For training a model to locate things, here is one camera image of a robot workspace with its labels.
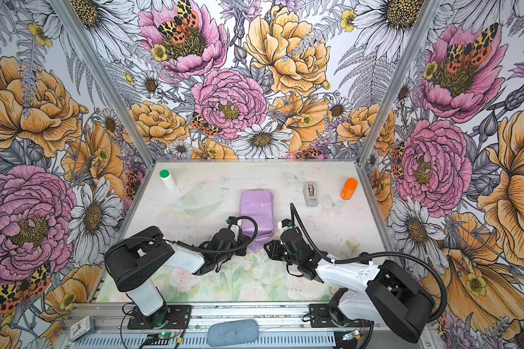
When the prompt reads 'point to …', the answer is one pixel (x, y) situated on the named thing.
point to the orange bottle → (348, 188)
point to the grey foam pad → (231, 332)
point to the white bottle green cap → (167, 179)
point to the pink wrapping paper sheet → (257, 209)
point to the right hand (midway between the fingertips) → (266, 253)
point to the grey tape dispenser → (310, 193)
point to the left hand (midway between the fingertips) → (249, 244)
